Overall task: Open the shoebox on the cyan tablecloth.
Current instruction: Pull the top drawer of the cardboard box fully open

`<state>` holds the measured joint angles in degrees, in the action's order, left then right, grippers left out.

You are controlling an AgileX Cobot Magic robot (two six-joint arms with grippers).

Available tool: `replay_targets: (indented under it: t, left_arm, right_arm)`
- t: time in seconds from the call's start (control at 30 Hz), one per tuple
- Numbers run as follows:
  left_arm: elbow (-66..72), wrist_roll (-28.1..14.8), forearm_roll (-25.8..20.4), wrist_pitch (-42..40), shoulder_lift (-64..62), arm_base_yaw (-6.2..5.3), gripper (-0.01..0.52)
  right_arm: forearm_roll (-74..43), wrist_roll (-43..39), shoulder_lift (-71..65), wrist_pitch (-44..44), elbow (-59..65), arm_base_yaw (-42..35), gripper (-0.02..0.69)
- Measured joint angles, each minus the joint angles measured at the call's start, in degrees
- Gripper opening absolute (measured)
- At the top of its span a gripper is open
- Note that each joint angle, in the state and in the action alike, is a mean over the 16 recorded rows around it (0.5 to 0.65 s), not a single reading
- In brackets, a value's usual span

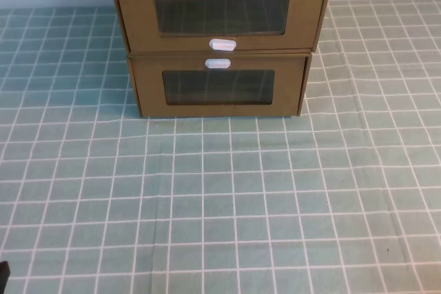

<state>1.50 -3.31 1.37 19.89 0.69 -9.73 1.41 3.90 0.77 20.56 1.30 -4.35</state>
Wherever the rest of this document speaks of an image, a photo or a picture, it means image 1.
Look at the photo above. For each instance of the brown cardboard shoebox drawer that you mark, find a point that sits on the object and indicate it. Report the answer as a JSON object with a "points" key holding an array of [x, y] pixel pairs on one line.
{"points": [[220, 8]]}

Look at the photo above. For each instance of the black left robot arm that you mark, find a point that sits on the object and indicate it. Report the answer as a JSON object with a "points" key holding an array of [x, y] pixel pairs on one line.
{"points": [[4, 271]]}

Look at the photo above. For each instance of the lower brown cardboard shoebox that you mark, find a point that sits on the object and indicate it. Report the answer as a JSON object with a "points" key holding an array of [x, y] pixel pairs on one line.
{"points": [[216, 85]]}

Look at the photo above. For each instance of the cyan checkered tablecloth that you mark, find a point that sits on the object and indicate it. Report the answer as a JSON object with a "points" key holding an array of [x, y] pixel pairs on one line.
{"points": [[344, 198]]}

